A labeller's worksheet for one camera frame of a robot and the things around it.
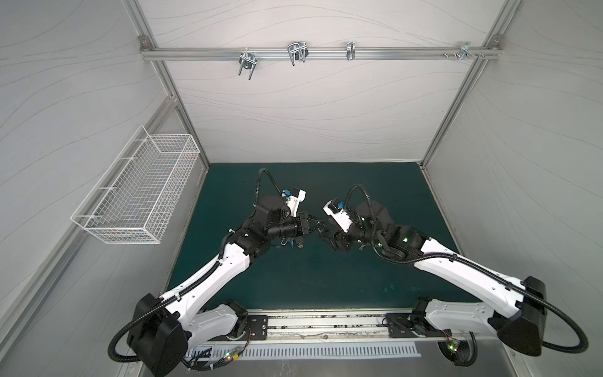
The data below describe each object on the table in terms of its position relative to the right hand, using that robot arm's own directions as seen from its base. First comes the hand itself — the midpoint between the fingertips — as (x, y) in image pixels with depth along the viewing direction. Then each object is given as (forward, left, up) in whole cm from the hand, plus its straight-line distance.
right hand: (328, 220), depth 72 cm
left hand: (-1, 0, +2) cm, 2 cm away
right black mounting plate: (-24, -23, -21) cm, 39 cm away
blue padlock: (+4, +17, -23) cm, 29 cm away
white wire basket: (0, +58, +8) cm, 58 cm away
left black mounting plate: (-27, +22, -23) cm, 42 cm away
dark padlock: (+4, +10, -24) cm, 26 cm away
